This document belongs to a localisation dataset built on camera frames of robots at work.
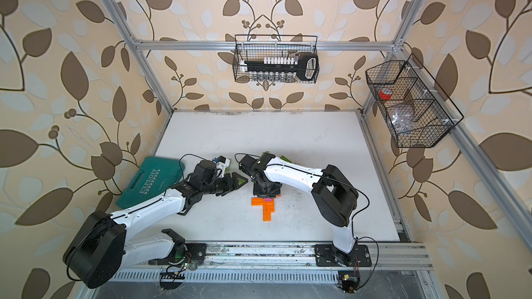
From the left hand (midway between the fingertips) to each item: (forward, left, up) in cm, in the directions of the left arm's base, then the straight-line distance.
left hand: (241, 180), depth 82 cm
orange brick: (-5, -7, -9) cm, 13 cm away
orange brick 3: (-11, -11, -9) cm, 18 cm away
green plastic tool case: (+4, +39, -5) cm, 39 cm away
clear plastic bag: (+12, -57, +25) cm, 64 cm away
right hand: (-4, -10, -6) cm, 12 cm away
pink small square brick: (-7, -15, +2) cm, 17 cm away
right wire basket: (+15, -64, +25) cm, 71 cm away
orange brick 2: (-7, -11, -9) cm, 16 cm away
